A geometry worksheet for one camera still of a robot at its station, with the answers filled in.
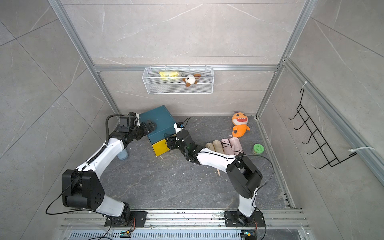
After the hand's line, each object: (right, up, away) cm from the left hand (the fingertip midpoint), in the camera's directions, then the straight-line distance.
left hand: (152, 125), depth 87 cm
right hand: (+10, -7, -2) cm, 13 cm away
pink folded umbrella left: (+47, -16, +10) cm, 50 cm away
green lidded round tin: (+66, -15, +8) cm, 69 cm away
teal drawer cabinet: (+8, +1, -3) cm, 8 cm away
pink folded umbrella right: (+53, -14, +11) cm, 56 cm away
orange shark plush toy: (+58, +4, +20) cm, 62 cm away
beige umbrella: (+41, -14, +10) cm, 44 cm away
